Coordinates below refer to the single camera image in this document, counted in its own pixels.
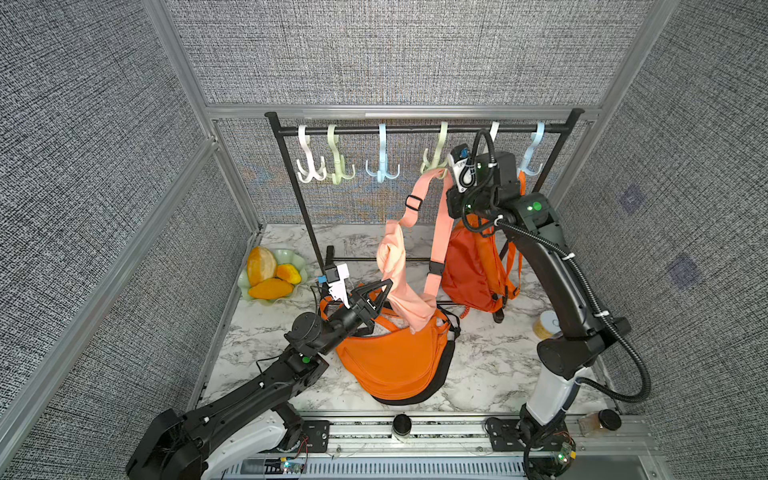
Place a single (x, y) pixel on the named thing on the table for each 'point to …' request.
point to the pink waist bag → (413, 306)
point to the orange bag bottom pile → (394, 366)
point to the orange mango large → (270, 289)
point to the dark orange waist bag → (480, 272)
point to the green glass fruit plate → (284, 256)
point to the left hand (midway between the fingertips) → (398, 284)
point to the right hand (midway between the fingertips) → (456, 179)
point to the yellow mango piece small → (289, 273)
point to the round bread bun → (261, 265)
